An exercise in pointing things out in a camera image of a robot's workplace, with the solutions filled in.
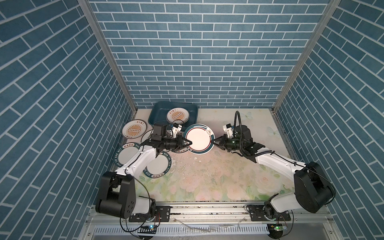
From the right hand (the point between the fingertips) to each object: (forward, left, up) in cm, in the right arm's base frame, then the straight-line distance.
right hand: (209, 140), depth 81 cm
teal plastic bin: (+36, +42, -16) cm, 58 cm away
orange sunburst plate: (+32, +25, -16) cm, 44 cm away
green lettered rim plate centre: (-10, +29, -17) cm, 35 cm away
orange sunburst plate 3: (-7, +14, 0) cm, 16 cm away
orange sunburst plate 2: (+17, +55, -17) cm, 60 cm away
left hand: (-3, +10, 0) cm, 10 cm away
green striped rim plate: (+4, +5, -1) cm, 6 cm away
